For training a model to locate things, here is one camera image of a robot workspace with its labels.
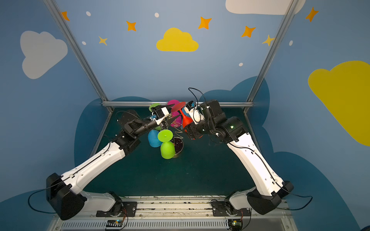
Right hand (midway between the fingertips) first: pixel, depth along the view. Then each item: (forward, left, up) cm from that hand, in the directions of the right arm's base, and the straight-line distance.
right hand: (190, 124), depth 66 cm
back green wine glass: (+17, +22, -5) cm, 28 cm away
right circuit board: (-35, -26, -39) cm, 59 cm away
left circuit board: (-38, +36, -36) cm, 63 cm away
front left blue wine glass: (+1, +21, -14) cm, 25 cm away
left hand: (+3, +8, +9) cm, 12 cm away
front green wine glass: (-6, +12, -13) cm, 19 cm away
